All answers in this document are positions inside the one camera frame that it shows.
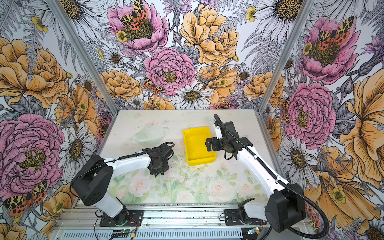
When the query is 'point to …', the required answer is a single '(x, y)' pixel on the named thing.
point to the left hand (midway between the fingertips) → (161, 172)
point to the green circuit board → (122, 232)
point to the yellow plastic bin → (196, 149)
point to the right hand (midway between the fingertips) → (214, 146)
